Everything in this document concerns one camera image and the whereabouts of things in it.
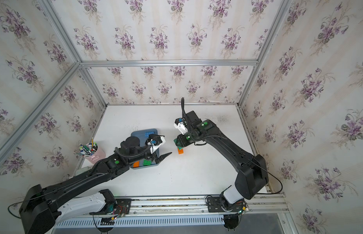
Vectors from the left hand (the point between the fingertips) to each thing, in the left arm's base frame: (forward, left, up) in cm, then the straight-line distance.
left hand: (168, 144), depth 72 cm
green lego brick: (-1, +15, -20) cm, 24 cm away
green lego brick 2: (+4, -3, -3) cm, 6 cm away
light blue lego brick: (+20, +17, -20) cm, 33 cm away
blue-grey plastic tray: (+21, +21, -25) cm, 39 cm away
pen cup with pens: (+1, +44, -12) cm, 45 cm away
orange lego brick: (+5, -6, -19) cm, 21 cm away
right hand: (+4, -7, -5) cm, 9 cm away
